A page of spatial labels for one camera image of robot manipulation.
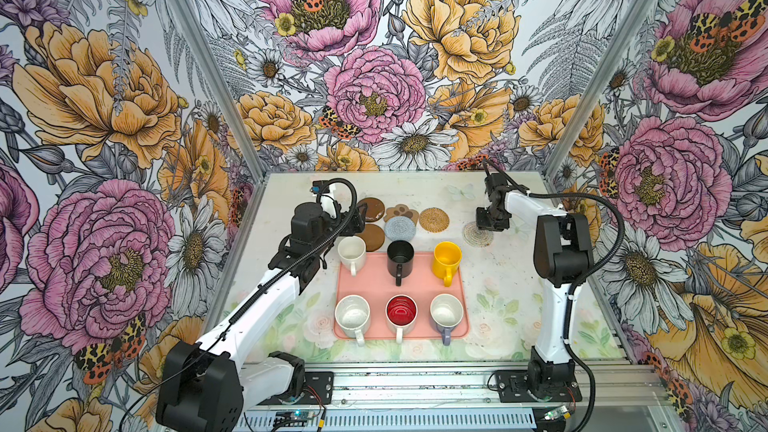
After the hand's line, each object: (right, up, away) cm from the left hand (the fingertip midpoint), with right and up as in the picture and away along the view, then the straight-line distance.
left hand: (355, 213), depth 81 cm
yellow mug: (+27, -15, +14) cm, 34 cm away
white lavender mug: (+25, -28, +5) cm, 38 cm away
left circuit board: (-13, -47, -10) cm, 50 cm away
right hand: (+42, -7, +22) cm, 48 cm away
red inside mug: (+12, -28, +4) cm, 31 cm away
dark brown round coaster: (+4, +1, +31) cm, 31 cm away
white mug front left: (-1, -29, +4) cm, 29 cm away
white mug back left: (-2, -12, +11) cm, 16 cm away
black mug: (+12, -14, +11) cm, 22 cm away
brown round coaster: (+4, -9, +20) cm, 23 cm away
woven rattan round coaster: (+25, -4, +27) cm, 37 cm away
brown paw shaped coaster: (+13, 0, +30) cm, 33 cm away
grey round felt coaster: (+13, -6, +24) cm, 28 cm away
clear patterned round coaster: (+38, -9, +21) cm, 44 cm away
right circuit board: (+49, -47, -9) cm, 68 cm away
